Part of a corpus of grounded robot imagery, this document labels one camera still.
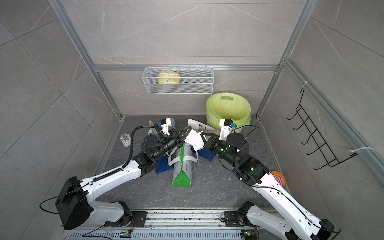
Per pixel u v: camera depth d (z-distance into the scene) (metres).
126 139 1.04
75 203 0.39
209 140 0.59
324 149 0.64
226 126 0.57
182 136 0.63
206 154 0.82
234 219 0.73
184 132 0.66
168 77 0.88
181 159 0.68
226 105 0.97
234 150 0.46
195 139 0.64
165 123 0.65
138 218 0.73
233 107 0.97
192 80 1.00
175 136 0.59
